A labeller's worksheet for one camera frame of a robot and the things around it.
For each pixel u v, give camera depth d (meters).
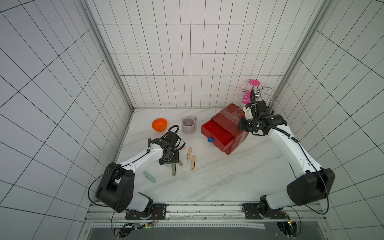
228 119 0.85
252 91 0.66
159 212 0.73
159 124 1.06
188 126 1.00
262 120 0.56
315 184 0.40
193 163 0.90
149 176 0.85
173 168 0.87
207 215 0.73
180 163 0.90
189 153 0.94
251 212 0.73
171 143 0.70
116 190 0.42
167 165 0.89
